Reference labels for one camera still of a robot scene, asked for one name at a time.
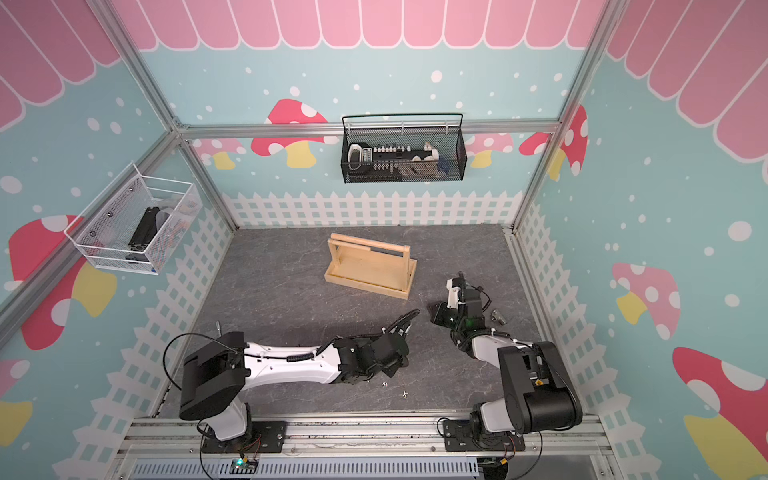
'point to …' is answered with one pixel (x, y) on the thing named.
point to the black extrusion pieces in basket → (143, 234)
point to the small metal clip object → (496, 316)
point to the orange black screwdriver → (218, 328)
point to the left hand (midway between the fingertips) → (394, 351)
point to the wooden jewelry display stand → (385, 269)
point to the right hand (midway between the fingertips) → (428, 304)
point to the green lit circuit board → (243, 466)
